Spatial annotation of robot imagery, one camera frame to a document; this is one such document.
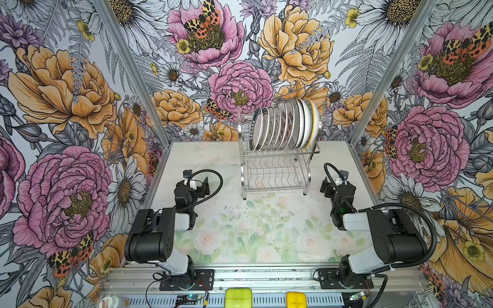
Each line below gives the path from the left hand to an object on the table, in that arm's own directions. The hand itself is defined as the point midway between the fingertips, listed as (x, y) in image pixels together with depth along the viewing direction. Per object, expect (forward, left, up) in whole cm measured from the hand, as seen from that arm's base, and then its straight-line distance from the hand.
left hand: (198, 182), depth 94 cm
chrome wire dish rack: (+9, -38, -2) cm, 39 cm away
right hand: (-2, -66, 0) cm, 66 cm away
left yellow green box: (-45, -20, -5) cm, 50 cm away
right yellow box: (-46, -41, -7) cm, 62 cm away
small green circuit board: (-45, -3, -7) cm, 46 cm away
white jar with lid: (-46, +20, +3) cm, 50 cm away
